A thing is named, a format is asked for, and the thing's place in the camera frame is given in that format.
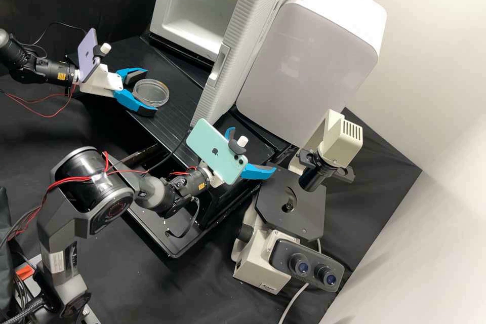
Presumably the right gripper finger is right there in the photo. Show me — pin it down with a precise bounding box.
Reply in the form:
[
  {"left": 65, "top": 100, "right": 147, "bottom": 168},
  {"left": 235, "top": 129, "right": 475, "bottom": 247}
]
[
  {"left": 240, "top": 164, "right": 277, "bottom": 180},
  {"left": 224, "top": 126, "right": 238, "bottom": 150}
]

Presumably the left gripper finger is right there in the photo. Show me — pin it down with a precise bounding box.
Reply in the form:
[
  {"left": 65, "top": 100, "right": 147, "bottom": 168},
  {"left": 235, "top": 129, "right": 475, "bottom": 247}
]
[
  {"left": 115, "top": 67, "right": 149, "bottom": 86},
  {"left": 113, "top": 86, "right": 158, "bottom": 118}
]

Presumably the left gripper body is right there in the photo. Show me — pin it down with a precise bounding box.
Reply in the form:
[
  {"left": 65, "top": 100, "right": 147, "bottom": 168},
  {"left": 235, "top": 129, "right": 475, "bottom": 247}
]
[{"left": 78, "top": 71, "right": 125, "bottom": 98}]

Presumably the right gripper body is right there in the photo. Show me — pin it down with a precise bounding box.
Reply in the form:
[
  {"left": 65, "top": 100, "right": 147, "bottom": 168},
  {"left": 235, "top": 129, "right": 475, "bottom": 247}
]
[{"left": 198, "top": 164, "right": 224, "bottom": 189}]

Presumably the petri dish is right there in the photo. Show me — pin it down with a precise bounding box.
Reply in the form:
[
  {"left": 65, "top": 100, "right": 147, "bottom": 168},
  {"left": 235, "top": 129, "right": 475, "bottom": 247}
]
[{"left": 133, "top": 77, "right": 171, "bottom": 107}]

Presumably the incubator door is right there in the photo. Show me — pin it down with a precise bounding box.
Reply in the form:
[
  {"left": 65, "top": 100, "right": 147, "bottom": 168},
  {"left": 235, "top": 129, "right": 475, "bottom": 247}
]
[{"left": 189, "top": 0, "right": 310, "bottom": 128}]

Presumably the black tray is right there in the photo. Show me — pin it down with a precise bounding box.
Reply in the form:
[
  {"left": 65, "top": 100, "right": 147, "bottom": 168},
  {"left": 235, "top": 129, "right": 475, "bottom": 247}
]
[{"left": 120, "top": 141, "right": 276, "bottom": 260}]

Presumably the black platform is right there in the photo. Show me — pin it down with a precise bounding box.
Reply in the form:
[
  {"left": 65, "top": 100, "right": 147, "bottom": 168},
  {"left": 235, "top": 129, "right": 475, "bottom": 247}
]
[
  {"left": 139, "top": 32, "right": 301, "bottom": 154},
  {"left": 70, "top": 37, "right": 276, "bottom": 173}
]

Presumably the cream microscope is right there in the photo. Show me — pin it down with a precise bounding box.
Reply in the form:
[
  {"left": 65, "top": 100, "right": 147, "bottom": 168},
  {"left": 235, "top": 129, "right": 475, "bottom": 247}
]
[{"left": 231, "top": 108, "right": 365, "bottom": 295}]

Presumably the white box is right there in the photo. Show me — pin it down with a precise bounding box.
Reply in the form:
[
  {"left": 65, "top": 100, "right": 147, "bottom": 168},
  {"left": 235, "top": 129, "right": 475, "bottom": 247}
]
[{"left": 234, "top": 0, "right": 388, "bottom": 139}]

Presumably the right wrist camera phone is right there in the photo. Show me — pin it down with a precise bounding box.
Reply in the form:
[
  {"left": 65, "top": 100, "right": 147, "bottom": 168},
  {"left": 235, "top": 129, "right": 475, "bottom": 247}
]
[{"left": 185, "top": 118, "right": 250, "bottom": 185}]

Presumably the wrist camera phone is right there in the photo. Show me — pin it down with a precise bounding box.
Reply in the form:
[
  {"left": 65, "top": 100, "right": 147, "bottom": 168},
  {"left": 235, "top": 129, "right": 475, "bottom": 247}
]
[
  {"left": 77, "top": 28, "right": 113, "bottom": 85},
  {"left": 185, "top": 118, "right": 250, "bottom": 185}
]

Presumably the left wrist camera phone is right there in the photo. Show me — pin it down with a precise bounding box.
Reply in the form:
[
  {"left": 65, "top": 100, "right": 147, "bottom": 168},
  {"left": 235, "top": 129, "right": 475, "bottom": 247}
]
[{"left": 77, "top": 28, "right": 113, "bottom": 85}]

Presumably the black cable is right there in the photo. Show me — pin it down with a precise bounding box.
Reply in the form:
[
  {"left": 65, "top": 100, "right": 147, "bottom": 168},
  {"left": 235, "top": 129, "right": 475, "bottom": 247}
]
[
  {"left": 28, "top": 21, "right": 93, "bottom": 48},
  {"left": 146, "top": 130, "right": 191, "bottom": 173}
]

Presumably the grey cable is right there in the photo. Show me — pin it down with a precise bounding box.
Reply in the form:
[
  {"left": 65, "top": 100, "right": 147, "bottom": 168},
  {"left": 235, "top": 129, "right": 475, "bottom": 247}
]
[{"left": 278, "top": 281, "right": 309, "bottom": 324}]

